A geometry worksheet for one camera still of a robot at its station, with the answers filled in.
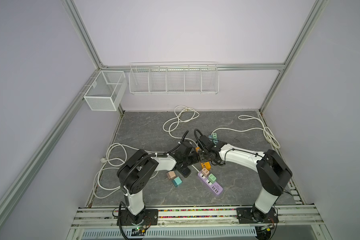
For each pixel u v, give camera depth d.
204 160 0.81
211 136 1.01
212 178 0.79
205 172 0.82
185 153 0.74
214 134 0.97
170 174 0.86
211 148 0.68
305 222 0.72
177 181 0.83
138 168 0.52
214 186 0.81
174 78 0.99
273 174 0.46
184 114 1.20
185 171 0.86
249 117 1.15
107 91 1.00
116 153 0.98
